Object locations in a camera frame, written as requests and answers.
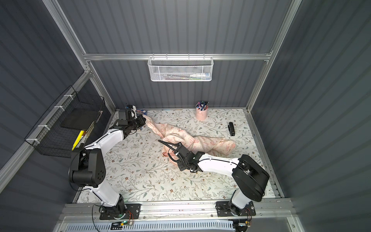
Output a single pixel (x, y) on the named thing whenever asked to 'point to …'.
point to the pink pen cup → (201, 115)
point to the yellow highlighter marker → (80, 134)
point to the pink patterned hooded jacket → (214, 146)
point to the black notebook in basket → (80, 118)
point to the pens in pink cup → (202, 106)
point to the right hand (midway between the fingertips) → (182, 161)
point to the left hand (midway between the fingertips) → (148, 118)
